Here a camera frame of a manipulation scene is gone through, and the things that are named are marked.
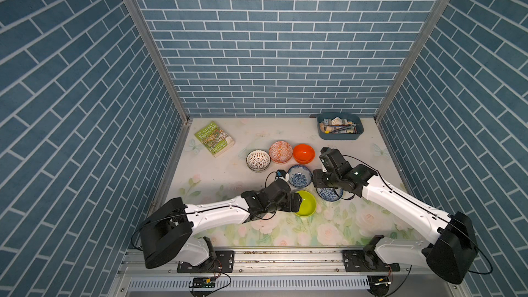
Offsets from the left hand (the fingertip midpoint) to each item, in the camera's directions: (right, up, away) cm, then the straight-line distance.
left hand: (299, 202), depth 80 cm
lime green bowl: (+5, -3, +7) cm, 9 cm away
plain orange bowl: (+5, +17, +22) cm, 28 cm away
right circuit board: (+27, -26, -9) cm, 38 cm away
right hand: (+7, +9, +2) cm, 12 cm away
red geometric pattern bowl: (-7, +18, +22) cm, 29 cm away
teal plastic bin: (+36, +36, +36) cm, 63 cm away
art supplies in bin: (+26, +32, +36) cm, 55 cm away
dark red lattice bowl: (-17, +14, +19) cm, 30 cm away
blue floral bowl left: (+2, +7, +16) cm, 17 cm away
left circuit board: (-35, -26, -8) cm, 44 cm away
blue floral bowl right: (+15, 0, +11) cm, 19 cm away
